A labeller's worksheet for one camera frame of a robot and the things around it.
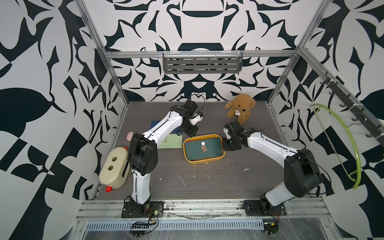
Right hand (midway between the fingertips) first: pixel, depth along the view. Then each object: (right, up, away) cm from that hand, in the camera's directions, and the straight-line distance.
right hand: (223, 144), depth 90 cm
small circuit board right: (+18, -36, -18) cm, 44 cm away
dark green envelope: (-12, -3, +2) cm, 12 cm away
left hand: (-20, +9, 0) cm, 22 cm away
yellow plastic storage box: (-14, +3, +4) cm, 15 cm away
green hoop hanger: (+45, +19, -12) cm, 50 cm away
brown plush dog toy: (+12, +22, +7) cm, 26 cm away
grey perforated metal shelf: (-12, +51, +6) cm, 52 cm away
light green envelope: (-31, 0, +9) cm, 32 cm away
